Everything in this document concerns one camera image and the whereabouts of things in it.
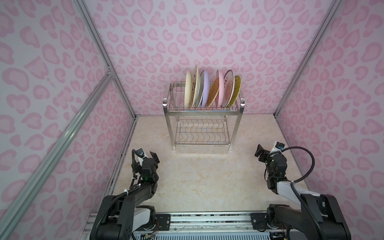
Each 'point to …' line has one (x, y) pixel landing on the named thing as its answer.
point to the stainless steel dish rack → (201, 126)
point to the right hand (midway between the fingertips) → (267, 145)
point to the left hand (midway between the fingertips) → (143, 154)
